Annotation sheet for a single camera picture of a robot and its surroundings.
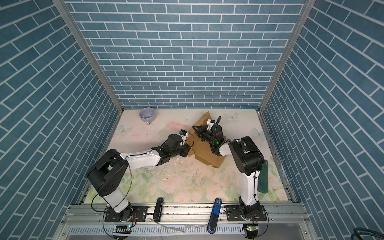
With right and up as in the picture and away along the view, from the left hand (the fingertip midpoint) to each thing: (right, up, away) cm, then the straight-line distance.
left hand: (189, 146), depth 91 cm
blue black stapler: (+13, -32, -20) cm, 40 cm away
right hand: (+1, +13, 0) cm, 13 cm away
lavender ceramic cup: (-35, +21, +23) cm, 47 cm away
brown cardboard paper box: (+9, -3, +3) cm, 10 cm away
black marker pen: (-15, -28, -18) cm, 37 cm away
